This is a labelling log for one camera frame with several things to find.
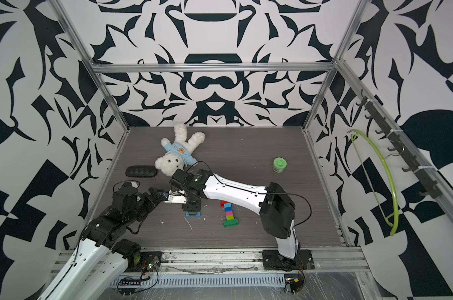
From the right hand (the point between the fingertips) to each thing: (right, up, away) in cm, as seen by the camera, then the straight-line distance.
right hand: (189, 198), depth 80 cm
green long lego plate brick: (+19, -11, +2) cm, 22 cm away
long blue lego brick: (+3, -9, +4) cm, 10 cm away
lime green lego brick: (+17, -9, +3) cm, 20 cm away
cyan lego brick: (+16, -5, +6) cm, 18 cm away
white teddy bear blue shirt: (-9, +18, +16) cm, 25 cm away
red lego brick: (+14, -4, +6) cm, 16 cm away
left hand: (-12, +3, -2) cm, 12 cm away
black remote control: (-28, +9, +16) cm, 33 cm away
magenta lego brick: (+17, -8, +5) cm, 19 cm away
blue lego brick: (+16, -7, +6) cm, 19 cm away
